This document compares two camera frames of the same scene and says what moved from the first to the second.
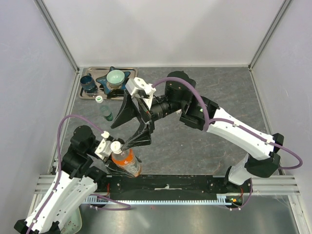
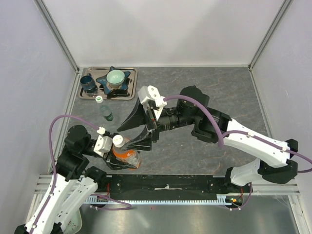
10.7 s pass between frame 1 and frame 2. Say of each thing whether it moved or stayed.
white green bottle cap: stayed
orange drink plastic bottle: moved
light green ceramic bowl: stayed
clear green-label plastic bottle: stayed
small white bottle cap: moved
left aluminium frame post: stayed
